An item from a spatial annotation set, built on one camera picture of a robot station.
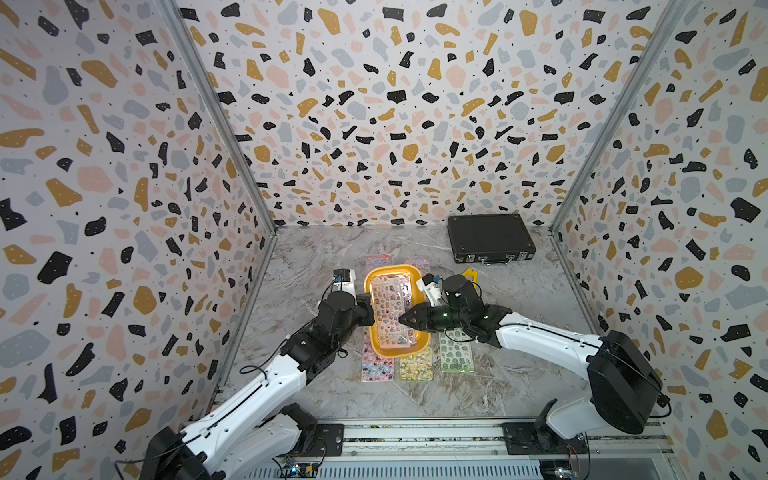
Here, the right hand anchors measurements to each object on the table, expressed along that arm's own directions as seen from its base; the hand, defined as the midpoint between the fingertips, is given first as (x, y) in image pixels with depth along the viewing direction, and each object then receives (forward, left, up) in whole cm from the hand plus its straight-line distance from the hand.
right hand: (401, 322), depth 77 cm
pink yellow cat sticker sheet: (-6, +8, -16) cm, 19 cm away
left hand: (+5, +7, +5) cm, 10 cm away
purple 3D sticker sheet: (+34, -6, -18) cm, 39 cm away
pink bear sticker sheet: (+8, +4, +1) cm, 9 cm away
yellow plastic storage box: (+10, -3, -3) cm, 11 cm away
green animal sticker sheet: (-5, -5, -16) cm, 18 cm away
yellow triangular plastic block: (+27, -24, -16) cm, 40 cm away
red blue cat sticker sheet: (+34, +11, -17) cm, 40 cm away
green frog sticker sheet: (0, -16, -17) cm, 24 cm away
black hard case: (+47, -34, -17) cm, 61 cm away
